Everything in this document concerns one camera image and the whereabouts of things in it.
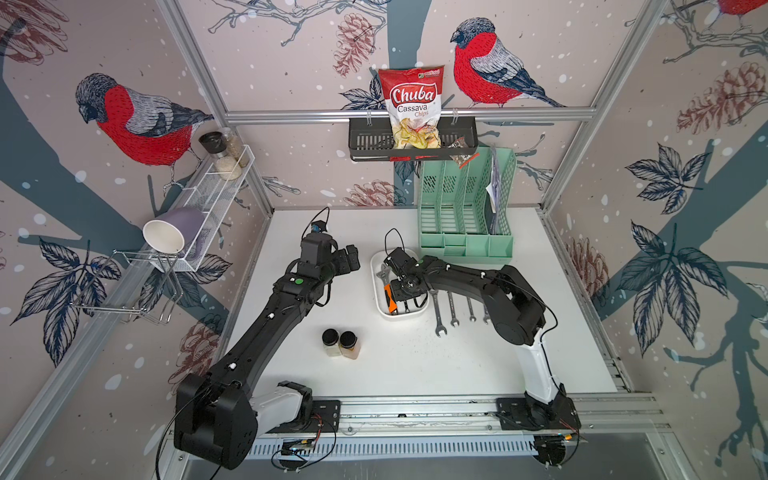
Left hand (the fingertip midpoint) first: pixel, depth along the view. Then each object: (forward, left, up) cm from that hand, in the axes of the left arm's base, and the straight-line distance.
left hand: (349, 245), depth 82 cm
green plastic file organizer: (+37, -43, -22) cm, 61 cm away
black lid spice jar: (-22, +4, -13) cm, 26 cm away
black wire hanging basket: (+34, -5, +12) cm, 36 cm away
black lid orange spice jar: (-24, -1, -12) cm, 26 cm away
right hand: (-3, -15, -22) cm, 27 cm away
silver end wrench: (-13, -31, -22) cm, 40 cm away
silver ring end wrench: (-15, -27, -21) cm, 37 cm away
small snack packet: (+25, -33, +10) cm, 43 cm away
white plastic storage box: (-12, -19, -12) cm, 25 cm away
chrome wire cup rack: (-20, +39, +15) cm, 46 cm away
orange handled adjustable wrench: (-8, -12, -20) cm, 25 cm away
